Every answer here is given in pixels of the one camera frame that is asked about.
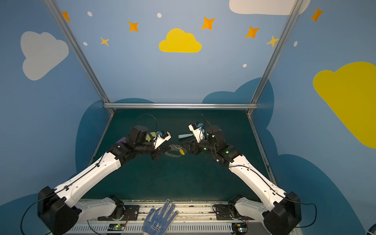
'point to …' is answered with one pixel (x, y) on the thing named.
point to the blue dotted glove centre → (157, 221)
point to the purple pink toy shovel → (123, 139)
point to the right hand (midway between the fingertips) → (187, 140)
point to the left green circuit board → (116, 227)
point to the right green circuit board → (239, 228)
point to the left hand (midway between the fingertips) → (170, 147)
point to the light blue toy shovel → (182, 136)
